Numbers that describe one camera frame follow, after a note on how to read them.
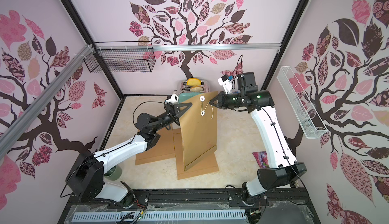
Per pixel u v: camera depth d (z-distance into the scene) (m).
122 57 1.37
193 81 1.02
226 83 0.62
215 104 0.66
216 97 0.64
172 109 0.61
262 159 0.85
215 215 0.70
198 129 0.63
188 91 1.00
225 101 0.58
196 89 0.98
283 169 0.39
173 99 0.67
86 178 0.42
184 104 0.62
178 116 0.59
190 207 0.73
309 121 0.66
